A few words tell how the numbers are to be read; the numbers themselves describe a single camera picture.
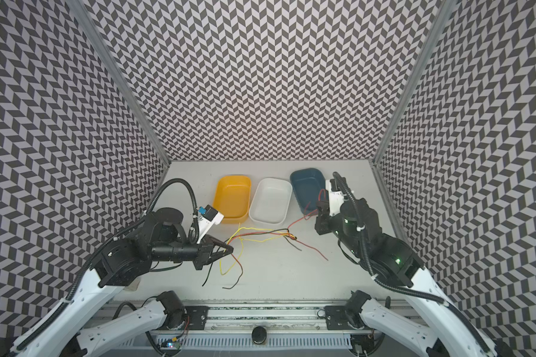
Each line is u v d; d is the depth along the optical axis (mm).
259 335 625
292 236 625
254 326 722
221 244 580
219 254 575
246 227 584
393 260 398
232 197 1023
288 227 617
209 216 542
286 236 738
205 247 538
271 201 1027
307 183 1058
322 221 528
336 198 525
